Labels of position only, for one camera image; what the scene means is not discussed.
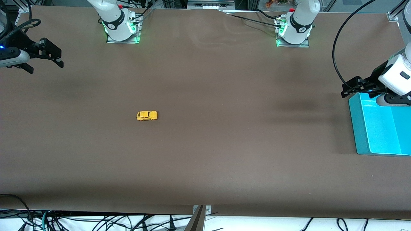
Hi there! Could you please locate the yellow beetle toy car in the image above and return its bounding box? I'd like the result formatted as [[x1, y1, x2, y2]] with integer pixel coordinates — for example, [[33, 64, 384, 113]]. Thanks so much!
[[136, 110, 158, 121]]

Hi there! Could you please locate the teal plastic bin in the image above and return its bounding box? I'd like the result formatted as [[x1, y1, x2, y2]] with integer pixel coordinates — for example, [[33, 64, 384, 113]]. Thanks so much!
[[349, 92, 411, 157]]

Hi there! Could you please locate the brown table cover sheet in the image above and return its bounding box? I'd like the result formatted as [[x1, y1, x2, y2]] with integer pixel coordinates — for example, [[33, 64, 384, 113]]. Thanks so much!
[[0, 6, 411, 220]]

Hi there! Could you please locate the dark diagonal strut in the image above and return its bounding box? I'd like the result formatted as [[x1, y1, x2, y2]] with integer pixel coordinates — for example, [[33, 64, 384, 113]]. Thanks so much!
[[185, 205, 206, 231]]

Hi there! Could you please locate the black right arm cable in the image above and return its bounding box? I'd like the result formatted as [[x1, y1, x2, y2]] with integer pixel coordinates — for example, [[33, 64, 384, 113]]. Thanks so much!
[[0, 0, 41, 40]]

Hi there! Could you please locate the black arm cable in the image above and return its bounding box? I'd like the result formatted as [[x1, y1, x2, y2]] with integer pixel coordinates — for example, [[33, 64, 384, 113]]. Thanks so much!
[[332, 0, 377, 84], [0, 0, 41, 40]]

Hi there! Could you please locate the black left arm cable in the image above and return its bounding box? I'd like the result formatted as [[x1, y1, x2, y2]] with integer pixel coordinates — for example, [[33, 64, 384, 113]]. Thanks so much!
[[332, 0, 377, 84]]

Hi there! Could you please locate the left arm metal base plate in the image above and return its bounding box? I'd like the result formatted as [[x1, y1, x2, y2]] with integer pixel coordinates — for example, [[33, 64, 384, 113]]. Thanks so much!
[[275, 16, 310, 48]]

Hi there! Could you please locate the black base cable bundle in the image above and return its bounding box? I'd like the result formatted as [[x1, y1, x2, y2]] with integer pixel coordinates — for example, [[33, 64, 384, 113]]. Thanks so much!
[[127, 0, 156, 20]]

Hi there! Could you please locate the black base power cable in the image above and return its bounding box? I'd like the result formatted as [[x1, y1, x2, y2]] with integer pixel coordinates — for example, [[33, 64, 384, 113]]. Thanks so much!
[[229, 14, 280, 27], [255, 9, 280, 20]]

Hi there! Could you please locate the black looped floor cable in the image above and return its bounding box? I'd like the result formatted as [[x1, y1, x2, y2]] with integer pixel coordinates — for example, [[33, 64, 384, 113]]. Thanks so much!
[[0, 193, 34, 231]]

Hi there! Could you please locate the grey metal frame box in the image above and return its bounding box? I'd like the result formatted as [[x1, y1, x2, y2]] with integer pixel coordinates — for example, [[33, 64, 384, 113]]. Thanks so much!
[[187, 0, 235, 10]]

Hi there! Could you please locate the metal table edge bracket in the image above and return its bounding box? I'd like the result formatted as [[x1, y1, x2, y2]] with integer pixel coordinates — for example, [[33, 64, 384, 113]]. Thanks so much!
[[193, 205, 212, 216]]

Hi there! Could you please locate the black floor cable with plug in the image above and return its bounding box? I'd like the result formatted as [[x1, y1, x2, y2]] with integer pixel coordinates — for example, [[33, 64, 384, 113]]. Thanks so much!
[[128, 216, 193, 231]]

